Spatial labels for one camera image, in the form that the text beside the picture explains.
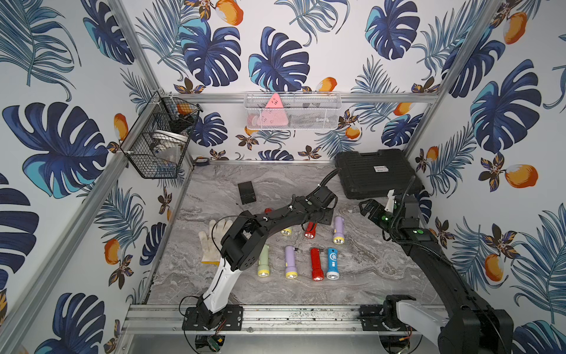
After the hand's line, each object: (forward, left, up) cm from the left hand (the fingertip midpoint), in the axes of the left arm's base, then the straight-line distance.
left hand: (326, 212), depth 92 cm
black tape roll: (+33, +65, -8) cm, 74 cm away
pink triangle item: (+29, +24, +27) cm, 46 cm away
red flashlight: (-6, +6, -5) cm, 10 cm away
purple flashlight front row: (-24, +14, -5) cm, 28 cm away
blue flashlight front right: (-23, -2, -5) cm, 23 cm away
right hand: (-2, -15, +8) cm, 17 cm away
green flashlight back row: (-7, +16, -6) cm, 19 cm away
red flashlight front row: (-23, +4, -6) cm, 24 cm away
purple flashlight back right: (-8, -6, -6) cm, 11 cm away
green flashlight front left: (-23, +24, -6) cm, 34 cm away
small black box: (+12, +36, -4) cm, 38 cm away
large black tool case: (+26, -25, -2) cm, 36 cm away
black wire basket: (+12, +68, +22) cm, 73 cm away
